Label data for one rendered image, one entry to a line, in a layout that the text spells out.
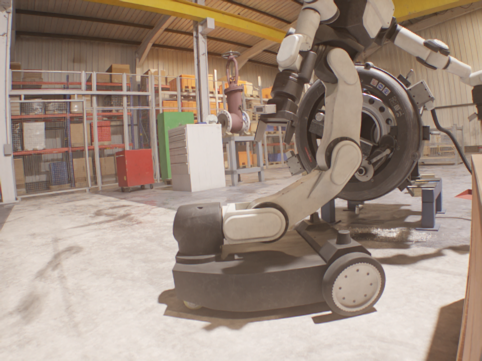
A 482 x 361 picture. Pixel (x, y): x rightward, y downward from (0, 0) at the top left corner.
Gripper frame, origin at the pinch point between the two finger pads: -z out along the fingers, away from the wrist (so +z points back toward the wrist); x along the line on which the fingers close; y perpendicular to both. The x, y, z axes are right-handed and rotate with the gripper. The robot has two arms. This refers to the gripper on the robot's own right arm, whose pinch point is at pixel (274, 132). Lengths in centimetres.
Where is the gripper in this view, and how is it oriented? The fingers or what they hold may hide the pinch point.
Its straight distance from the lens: 84.2
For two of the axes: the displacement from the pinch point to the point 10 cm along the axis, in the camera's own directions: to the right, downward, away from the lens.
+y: 6.4, 2.9, 7.1
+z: 3.0, -9.5, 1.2
